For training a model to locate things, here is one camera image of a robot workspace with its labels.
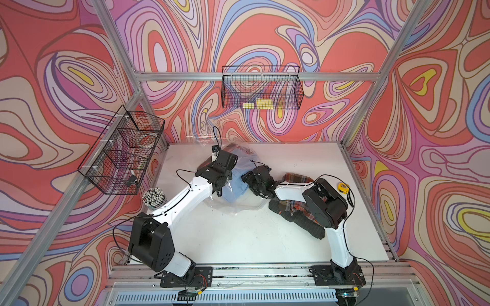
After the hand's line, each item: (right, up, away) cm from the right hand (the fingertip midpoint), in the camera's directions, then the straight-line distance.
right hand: (244, 185), depth 99 cm
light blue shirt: (-4, 0, -4) cm, 6 cm away
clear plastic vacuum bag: (+2, +14, -1) cm, 14 cm away
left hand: (-10, +9, -14) cm, 19 cm away
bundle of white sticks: (-36, -2, -24) cm, 43 cm away
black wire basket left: (-50, +13, -26) cm, 57 cm away
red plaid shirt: (+22, -8, -12) cm, 27 cm away
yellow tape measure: (+52, -1, -1) cm, 52 cm away
